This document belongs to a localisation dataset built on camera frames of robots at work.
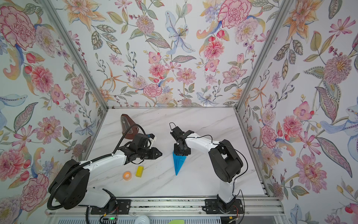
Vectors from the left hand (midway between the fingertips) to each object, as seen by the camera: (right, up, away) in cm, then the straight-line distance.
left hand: (162, 155), depth 84 cm
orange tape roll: (-22, -12, 0) cm, 25 cm away
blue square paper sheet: (+10, -5, +4) cm, 12 cm away
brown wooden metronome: (-25, +19, +8) cm, 32 cm away
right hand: (+9, 0, +8) cm, 12 cm away
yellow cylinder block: (-14, -10, +2) cm, 18 cm away
